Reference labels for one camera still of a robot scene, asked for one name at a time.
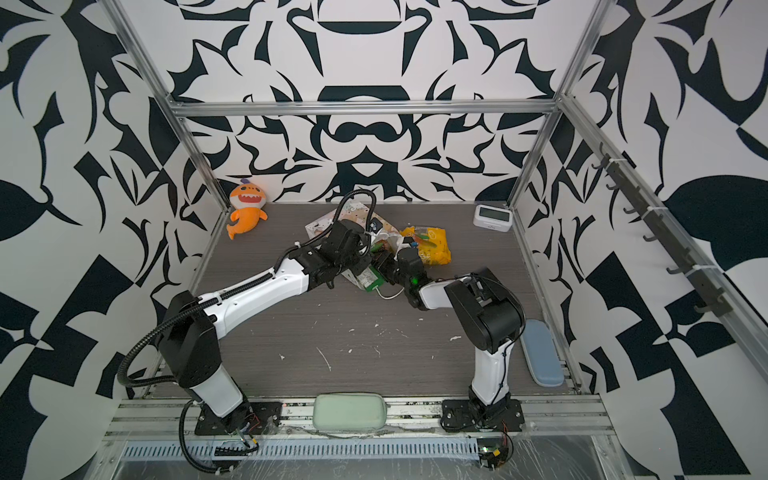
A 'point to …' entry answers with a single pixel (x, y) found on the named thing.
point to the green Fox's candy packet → (370, 278)
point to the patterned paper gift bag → (378, 233)
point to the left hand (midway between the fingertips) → (366, 239)
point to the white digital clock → (493, 218)
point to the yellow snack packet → (432, 244)
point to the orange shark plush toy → (247, 198)
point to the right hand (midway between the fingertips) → (368, 255)
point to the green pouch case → (349, 411)
